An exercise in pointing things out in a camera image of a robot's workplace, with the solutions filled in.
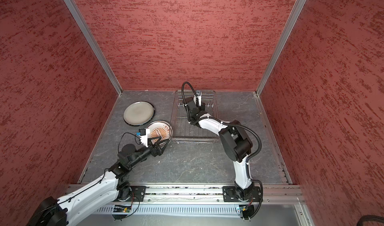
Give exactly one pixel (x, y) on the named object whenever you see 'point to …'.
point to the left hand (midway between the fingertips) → (166, 141)
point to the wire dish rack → (182, 131)
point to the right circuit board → (246, 211)
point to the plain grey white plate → (139, 113)
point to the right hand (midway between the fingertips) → (197, 103)
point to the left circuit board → (121, 208)
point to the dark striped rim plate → (138, 125)
